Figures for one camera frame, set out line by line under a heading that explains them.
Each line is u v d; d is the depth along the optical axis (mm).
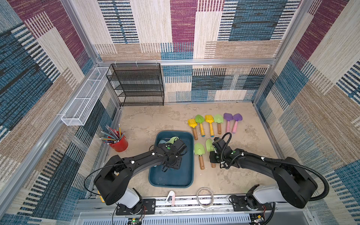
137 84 1093
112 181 430
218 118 1089
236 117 1087
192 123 1074
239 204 730
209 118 1081
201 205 738
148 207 734
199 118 1083
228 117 1093
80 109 724
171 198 746
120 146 899
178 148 679
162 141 948
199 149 923
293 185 423
